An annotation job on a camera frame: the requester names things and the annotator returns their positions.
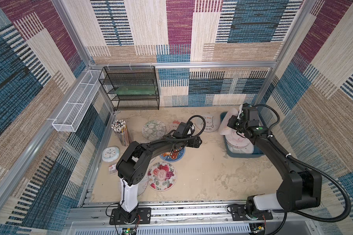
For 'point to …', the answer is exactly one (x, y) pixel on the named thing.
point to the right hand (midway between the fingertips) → (230, 122)
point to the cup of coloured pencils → (120, 128)
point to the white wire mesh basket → (72, 114)
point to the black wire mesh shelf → (131, 86)
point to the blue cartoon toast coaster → (174, 155)
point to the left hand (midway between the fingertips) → (197, 141)
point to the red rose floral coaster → (162, 176)
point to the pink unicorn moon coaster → (224, 129)
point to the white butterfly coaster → (142, 185)
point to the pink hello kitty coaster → (234, 139)
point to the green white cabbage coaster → (154, 129)
